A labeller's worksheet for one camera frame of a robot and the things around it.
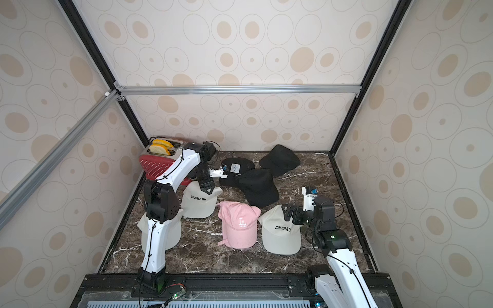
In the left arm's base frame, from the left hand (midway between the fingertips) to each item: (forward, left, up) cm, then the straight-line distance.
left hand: (210, 183), depth 93 cm
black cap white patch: (+14, -9, -4) cm, 17 cm away
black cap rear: (+23, -37, -8) cm, 45 cm away
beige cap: (-8, +7, -6) cm, 12 cm away
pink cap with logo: (-21, -15, +1) cm, 26 cm away
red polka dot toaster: (+7, +28, +4) cm, 29 cm away
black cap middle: (+2, -23, -5) cm, 24 cm away
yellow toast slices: (+14, +25, +11) cm, 30 cm away
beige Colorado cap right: (-23, -33, -8) cm, 40 cm away
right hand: (-16, -36, +7) cm, 40 cm away
